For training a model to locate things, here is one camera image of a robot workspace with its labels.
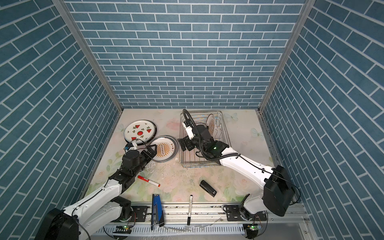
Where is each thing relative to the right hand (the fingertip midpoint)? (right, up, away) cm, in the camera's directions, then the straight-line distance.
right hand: (184, 133), depth 78 cm
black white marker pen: (+3, -39, -3) cm, 40 cm away
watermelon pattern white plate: (-32, 0, +27) cm, 42 cm away
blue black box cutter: (-13, -40, -6) cm, 42 cm away
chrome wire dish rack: (+1, -17, +13) cm, 21 cm away
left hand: (-18, -10, +6) cm, 21 cm away
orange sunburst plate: (-13, -11, +18) cm, 25 cm away
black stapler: (+12, -30, 0) cm, 32 cm away
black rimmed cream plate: (-28, -8, +20) cm, 35 cm away
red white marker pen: (-23, -27, +6) cm, 36 cm away
